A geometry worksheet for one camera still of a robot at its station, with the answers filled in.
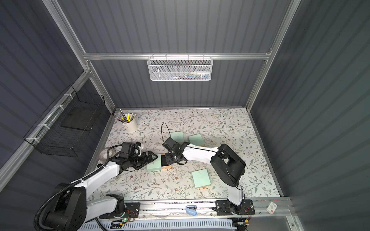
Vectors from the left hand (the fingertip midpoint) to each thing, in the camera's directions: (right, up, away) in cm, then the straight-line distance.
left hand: (153, 161), depth 86 cm
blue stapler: (+22, -21, -13) cm, 34 cm away
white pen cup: (-20, +23, +12) cm, 33 cm away
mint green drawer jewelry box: (+4, -2, +1) cm, 4 cm away
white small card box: (+64, -21, -12) cm, 69 cm away
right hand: (+10, +1, +3) cm, 10 cm away
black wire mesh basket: (-43, +20, -13) cm, 49 cm away
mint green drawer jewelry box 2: (+28, -9, -4) cm, 30 cm away
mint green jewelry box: (+27, +11, +14) cm, 33 cm away
